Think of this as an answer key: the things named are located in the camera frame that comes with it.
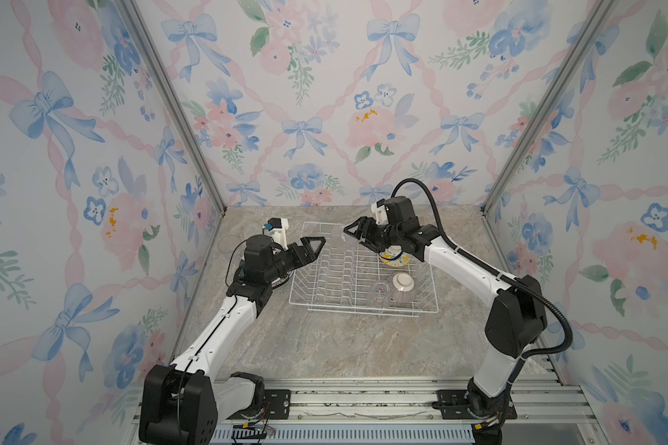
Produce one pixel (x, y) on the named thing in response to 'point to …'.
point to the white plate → (288, 286)
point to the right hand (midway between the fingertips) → (349, 231)
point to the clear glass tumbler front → (380, 289)
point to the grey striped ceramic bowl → (403, 285)
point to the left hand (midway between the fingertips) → (317, 242)
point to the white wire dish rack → (346, 274)
